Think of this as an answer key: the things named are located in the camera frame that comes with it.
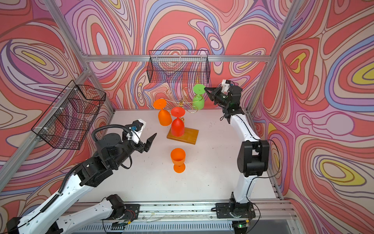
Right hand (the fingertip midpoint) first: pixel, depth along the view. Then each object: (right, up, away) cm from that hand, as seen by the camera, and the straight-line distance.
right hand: (204, 90), depth 81 cm
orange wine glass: (-14, -36, -2) cm, 39 cm away
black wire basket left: (-74, -17, -3) cm, 76 cm away
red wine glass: (-15, -20, -2) cm, 24 cm away
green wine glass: (-3, -5, 0) cm, 6 cm away
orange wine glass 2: (-23, -15, +4) cm, 27 cm away
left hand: (-26, -21, -18) cm, 38 cm away
